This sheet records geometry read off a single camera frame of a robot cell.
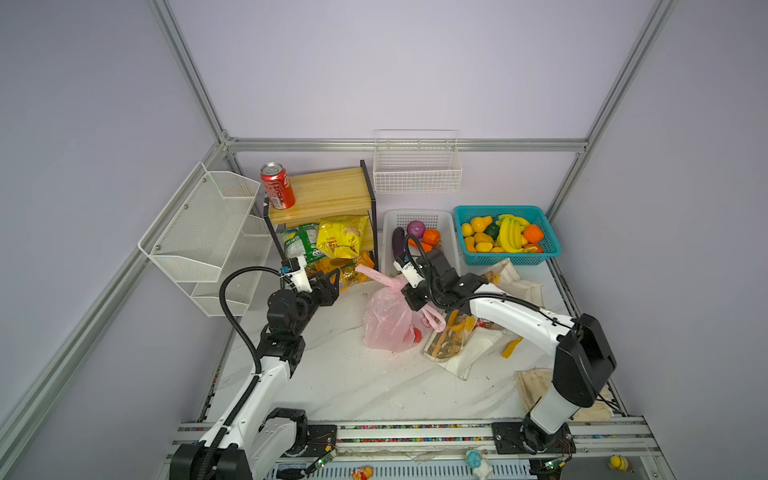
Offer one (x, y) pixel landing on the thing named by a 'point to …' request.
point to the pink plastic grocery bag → (389, 322)
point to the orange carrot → (425, 246)
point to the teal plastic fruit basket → (532, 214)
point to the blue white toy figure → (480, 464)
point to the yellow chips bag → (344, 236)
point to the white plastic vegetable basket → (442, 220)
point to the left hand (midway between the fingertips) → (331, 272)
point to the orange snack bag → (347, 269)
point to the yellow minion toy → (621, 462)
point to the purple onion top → (416, 228)
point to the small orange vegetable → (431, 236)
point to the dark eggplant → (398, 241)
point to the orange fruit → (533, 233)
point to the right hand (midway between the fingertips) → (402, 287)
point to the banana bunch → (510, 232)
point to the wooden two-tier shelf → (340, 193)
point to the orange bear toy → (363, 472)
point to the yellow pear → (479, 224)
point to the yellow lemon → (466, 230)
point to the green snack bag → (302, 242)
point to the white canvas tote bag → (460, 346)
